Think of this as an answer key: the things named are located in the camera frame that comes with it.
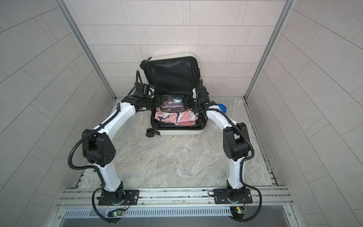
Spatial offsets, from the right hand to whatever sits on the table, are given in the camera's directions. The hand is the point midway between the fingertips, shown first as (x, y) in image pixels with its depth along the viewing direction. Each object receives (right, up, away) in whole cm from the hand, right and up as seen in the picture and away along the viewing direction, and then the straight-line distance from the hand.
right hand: (180, 100), depth 88 cm
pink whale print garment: (-4, -11, +6) cm, 13 cm away
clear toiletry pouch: (-4, -2, +3) cm, 5 cm away
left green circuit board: (-28, -54, -24) cm, 65 cm away
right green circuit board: (+29, -56, -21) cm, 66 cm away
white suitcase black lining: (-2, +18, +6) cm, 19 cm away
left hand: (-8, 0, -2) cm, 8 cm away
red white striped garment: (+5, -16, +8) cm, 18 cm away
